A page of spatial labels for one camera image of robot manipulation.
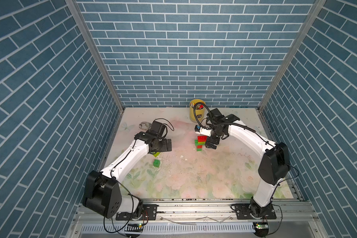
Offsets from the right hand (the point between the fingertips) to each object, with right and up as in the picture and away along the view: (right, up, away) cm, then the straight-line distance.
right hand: (210, 138), depth 89 cm
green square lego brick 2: (-33, -15, 0) cm, 36 cm away
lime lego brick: (-6, -3, 0) cm, 7 cm away
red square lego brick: (-6, -6, +4) cm, 10 cm away
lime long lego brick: (-34, -11, +5) cm, 36 cm away
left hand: (-26, -5, -4) cm, 26 cm away
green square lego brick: (-6, -8, +7) cm, 13 cm away
